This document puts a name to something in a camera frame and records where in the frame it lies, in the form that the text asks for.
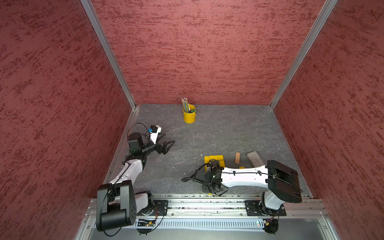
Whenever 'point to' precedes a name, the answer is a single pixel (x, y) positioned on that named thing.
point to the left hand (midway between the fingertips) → (169, 140)
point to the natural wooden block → (237, 157)
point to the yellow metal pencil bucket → (189, 117)
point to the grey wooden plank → (255, 159)
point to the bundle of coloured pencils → (185, 105)
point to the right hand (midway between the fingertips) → (209, 191)
